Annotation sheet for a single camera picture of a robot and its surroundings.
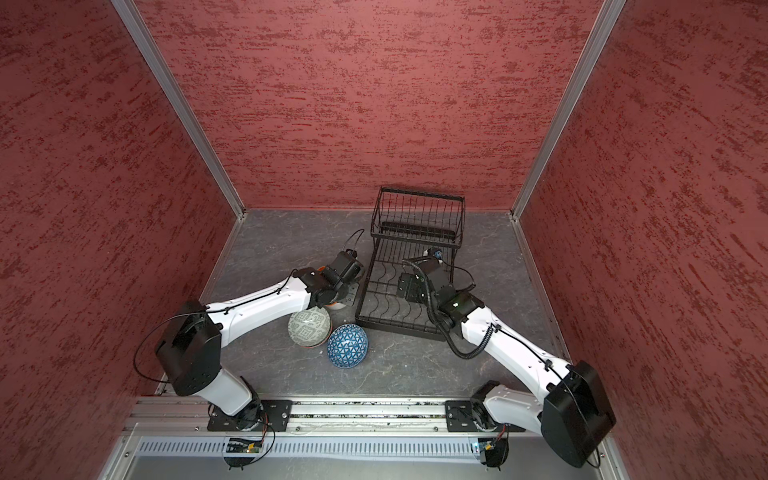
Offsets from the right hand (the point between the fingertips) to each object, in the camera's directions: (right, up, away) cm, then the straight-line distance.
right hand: (410, 288), depth 82 cm
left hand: (-19, -2, +5) cm, 20 cm away
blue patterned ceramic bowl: (-18, -17, +1) cm, 24 cm away
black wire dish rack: (0, +19, +24) cm, 31 cm away
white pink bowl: (-22, -7, +8) cm, 25 cm away
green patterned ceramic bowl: (-29, -12, +3) cm, 32 cm away
